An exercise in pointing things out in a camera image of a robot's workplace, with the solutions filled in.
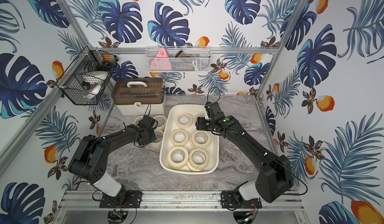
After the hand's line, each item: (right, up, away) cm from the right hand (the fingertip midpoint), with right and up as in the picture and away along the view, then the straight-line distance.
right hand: (201, 123), depth 83 cm
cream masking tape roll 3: (-11, 0, +22) cm, 24 cm away
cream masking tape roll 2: (-26, -13, +7) cm, 30 cm away
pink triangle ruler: (-23, +36, +7) cm, 43 cm away
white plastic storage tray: (-19, +5, +17) cm, 26 cm away
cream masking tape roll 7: (-2, -22, +5) cm, 22 cm away
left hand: (-31, -10, +11) cm, 34 cm away
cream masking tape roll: (-43, +1, +20) cm, 47 cm away
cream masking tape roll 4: (-13, -10, +13) cm, 21 cm away
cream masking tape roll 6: (-14, -21, +5) cm, 25 cm away
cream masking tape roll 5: (0, -11, +12) cm, 17 cm away
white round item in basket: (-59, +23, -2) cm, 63 cm away
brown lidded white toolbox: (-38, +16, +9) cm, 42 cm away
